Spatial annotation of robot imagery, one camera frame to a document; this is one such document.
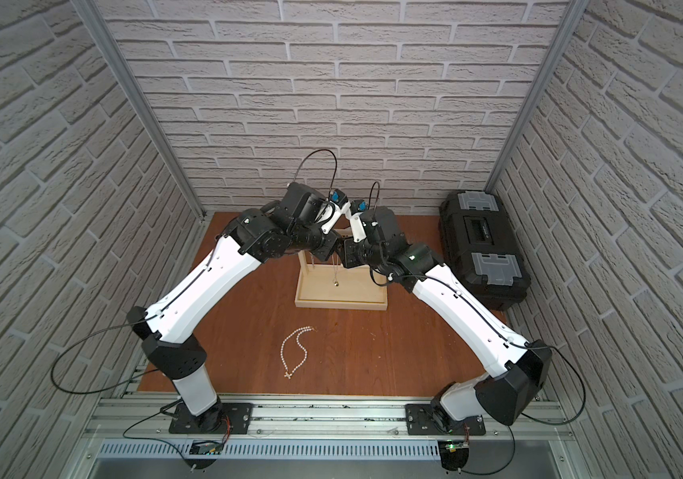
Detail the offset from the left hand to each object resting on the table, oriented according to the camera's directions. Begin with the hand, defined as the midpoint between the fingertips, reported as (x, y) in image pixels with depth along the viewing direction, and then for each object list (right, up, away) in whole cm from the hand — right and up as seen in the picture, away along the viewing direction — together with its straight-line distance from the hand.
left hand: (345, 235), depth 69 cm
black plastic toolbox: (+42, -3, +21) cm, 47 cm away
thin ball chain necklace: (-5, -14, +36) cm, 39 cm away
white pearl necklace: (-16, -38, +12) cm, 43 cm away
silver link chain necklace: (-7, -5, -6) cm, 11 cm away
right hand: (0, -2, +3) cm, 4 cm away
